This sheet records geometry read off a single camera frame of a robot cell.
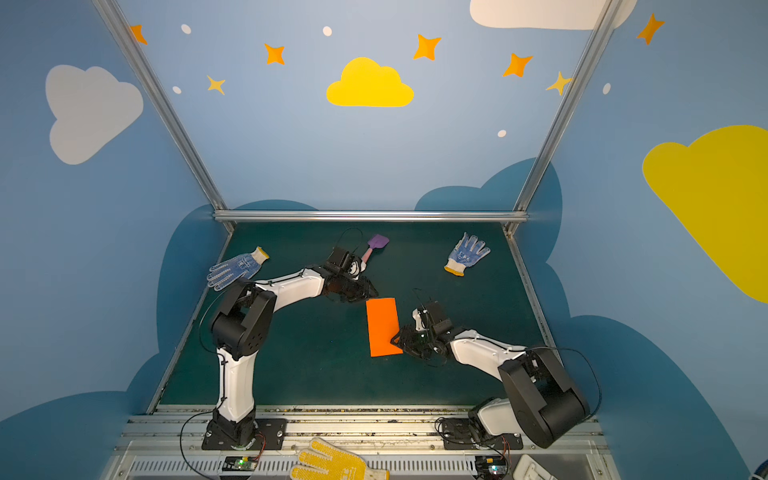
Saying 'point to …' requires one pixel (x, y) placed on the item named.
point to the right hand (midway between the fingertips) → (396, 340)
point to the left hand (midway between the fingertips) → (376, 295)
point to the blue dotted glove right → (465, 254)
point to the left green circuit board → (240, 463)
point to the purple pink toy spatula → (376, 241)
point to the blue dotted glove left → (230, 271)
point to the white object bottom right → (528, 468)
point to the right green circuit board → (492, 467)
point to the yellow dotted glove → (323, 462)
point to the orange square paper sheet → (383, 325)
